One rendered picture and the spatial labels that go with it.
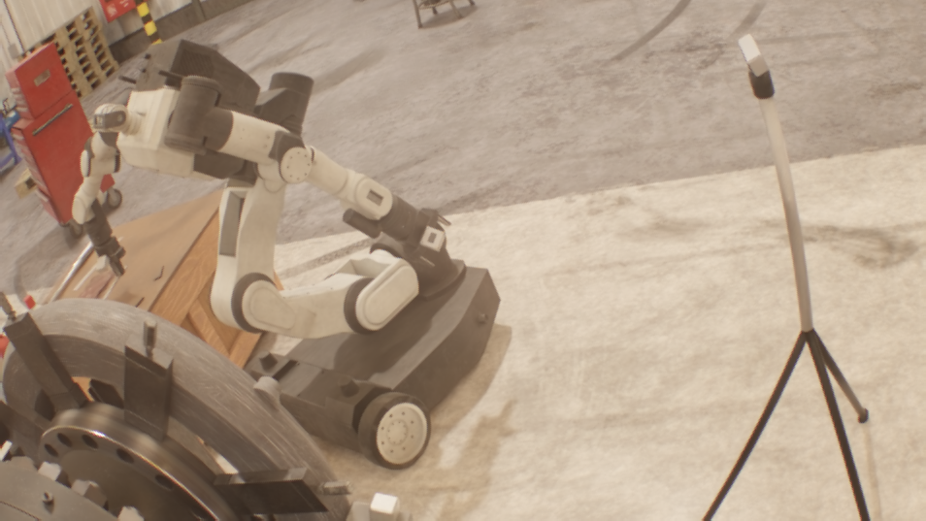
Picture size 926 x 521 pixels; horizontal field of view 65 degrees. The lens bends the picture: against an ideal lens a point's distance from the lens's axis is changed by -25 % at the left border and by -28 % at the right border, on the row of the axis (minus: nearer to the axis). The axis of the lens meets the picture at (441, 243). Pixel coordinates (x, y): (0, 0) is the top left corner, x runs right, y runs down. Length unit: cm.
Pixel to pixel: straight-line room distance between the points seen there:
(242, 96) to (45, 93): 338
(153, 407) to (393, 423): 104
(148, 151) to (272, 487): 91
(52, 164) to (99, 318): 408
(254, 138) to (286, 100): 31
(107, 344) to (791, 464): 138
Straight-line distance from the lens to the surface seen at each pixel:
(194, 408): 133
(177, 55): 203
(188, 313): 280
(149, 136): 199
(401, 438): 229
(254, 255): 222
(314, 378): 244
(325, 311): 236
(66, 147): 543
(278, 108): 223
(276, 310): 221
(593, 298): 262
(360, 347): 252
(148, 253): 302
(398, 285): 244
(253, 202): 218
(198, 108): 187
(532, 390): 239
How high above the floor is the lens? 142
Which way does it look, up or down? 26 degrees down
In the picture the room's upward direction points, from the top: 24 degrees counter-clockwise
